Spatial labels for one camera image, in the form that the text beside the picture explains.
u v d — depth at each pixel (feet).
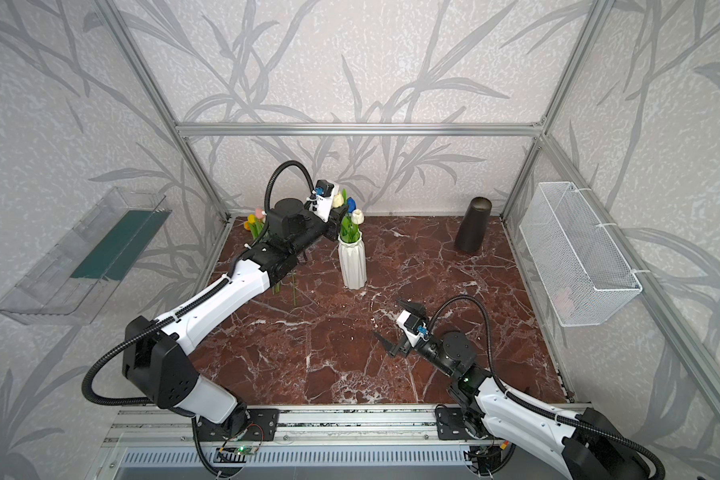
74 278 2.11
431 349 2.15
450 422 2.43
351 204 2.58
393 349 2.14
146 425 2.47
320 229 2.20
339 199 2.29
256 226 3.66
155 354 1.37
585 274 1.99
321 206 2.11
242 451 2.31
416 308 2.29
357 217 2.53
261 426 2.38
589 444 1.39
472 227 3.18
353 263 2.89
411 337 2.05
